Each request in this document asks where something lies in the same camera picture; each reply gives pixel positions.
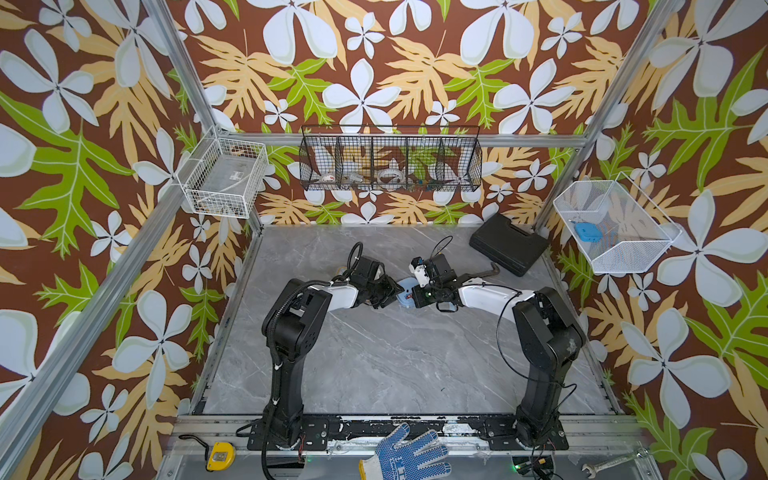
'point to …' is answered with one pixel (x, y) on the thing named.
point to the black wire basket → (397, 158)
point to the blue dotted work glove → (404, 462)
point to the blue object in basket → (588, 232)
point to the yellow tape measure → (221, 456)
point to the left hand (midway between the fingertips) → (405, 287)
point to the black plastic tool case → (508, 246)
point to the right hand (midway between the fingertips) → (411, 293)
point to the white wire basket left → (222, 175)
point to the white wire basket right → (615, 225)
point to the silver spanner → (593, 469)
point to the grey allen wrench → (494, 271)
